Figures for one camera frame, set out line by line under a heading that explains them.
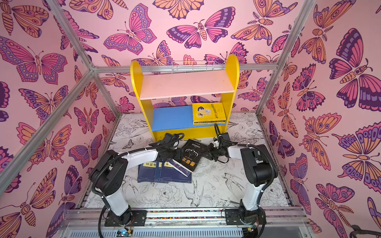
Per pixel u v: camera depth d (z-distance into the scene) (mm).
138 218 736
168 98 748
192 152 945
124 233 724
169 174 853
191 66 926
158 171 852
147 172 854
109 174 474
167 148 718
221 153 749
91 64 904
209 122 942
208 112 955
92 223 731
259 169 498
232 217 730
